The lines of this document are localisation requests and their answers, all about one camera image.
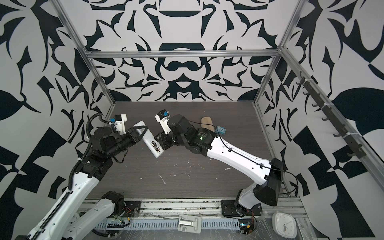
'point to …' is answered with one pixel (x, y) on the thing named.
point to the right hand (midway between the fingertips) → (155, 136)
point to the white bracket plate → (190, 223)
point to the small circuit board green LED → (246, 226)
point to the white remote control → (150, 140)
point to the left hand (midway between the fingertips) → (147, 124)
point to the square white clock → (284, 225)
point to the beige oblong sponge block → (207, 120)
